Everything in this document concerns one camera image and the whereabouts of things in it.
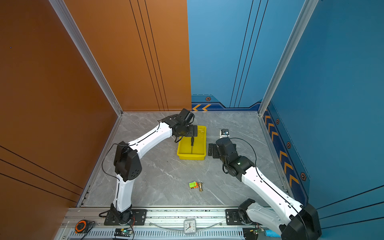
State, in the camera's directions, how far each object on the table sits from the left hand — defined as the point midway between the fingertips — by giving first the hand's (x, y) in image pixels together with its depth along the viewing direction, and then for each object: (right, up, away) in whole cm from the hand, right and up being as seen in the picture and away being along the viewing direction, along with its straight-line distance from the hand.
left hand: (192, 131), depth 90 cm
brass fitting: (+5, -30, -8) cm, 31 cm away
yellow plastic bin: (-5, -14, +6) cm, 16 cm away
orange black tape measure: (-50, -43, -22) cm, 70 cm away
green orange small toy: (+1, -29, -9) cm, 31 cm away
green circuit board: (-33, -48, -20) cm, 61 cm away
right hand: (+13, -7, -11) cm, 18 cm away
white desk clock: (-1, -44, -21) cm, 49 cm away
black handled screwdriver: (-1, -8, +11) cm, 14 cm away
